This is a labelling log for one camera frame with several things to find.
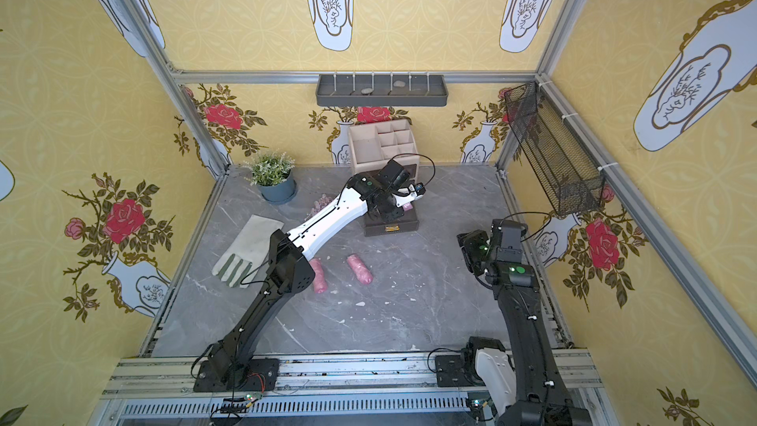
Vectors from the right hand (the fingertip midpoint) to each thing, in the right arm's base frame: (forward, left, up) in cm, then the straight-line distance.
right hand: (458, 239), depth 80 cm
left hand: (+14, +16, -5) cm, 22 cm away
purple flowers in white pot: (+15, +43, -7) cm, 46 cm away
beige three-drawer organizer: (+32, +25, +6) cm, 41 cm away
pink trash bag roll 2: (-4, +28, -14) cm, 31 cm away
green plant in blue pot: (+23, +59, 0) cm, 63 cm away
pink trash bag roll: (+10, +14, +1) cm, 17 cm away
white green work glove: (-2, +65, -14) cm, 67 cm away
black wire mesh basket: (+17, -31, +9) cm, 37 cm away
